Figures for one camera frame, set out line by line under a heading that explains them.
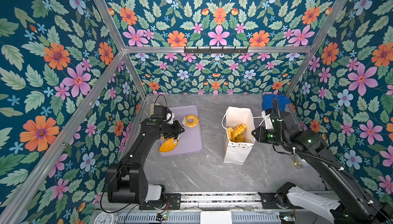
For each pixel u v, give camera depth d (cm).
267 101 114
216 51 93
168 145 89
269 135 57
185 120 91
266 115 63
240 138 86
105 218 66
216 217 65
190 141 95
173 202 73
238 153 75
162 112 67
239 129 86
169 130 70
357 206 38
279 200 65
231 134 82
